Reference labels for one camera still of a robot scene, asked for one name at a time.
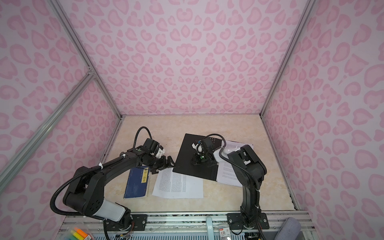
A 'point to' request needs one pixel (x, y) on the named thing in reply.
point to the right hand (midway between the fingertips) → (192, 161)
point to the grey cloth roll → (290, 230)
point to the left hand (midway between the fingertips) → (171, 165)
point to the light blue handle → (210, 229)
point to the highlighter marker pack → (77, 234)
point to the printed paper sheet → (172, 184)
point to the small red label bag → (224, 230)
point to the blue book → (137, 184)
